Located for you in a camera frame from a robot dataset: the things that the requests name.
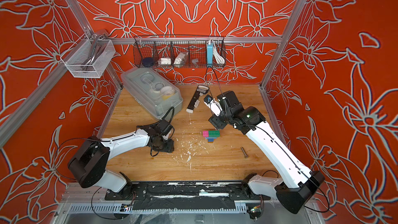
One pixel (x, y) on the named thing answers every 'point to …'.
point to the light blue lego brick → (211, 137)
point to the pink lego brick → (205, 134)
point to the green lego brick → (214, 134)
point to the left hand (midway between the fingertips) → (170, 148)
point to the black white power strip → (201, 90)
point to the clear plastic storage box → (155, 91)
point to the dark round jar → (147, 61)
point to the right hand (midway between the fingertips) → (214, 112)
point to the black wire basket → (174, 51)
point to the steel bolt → (245, 155)
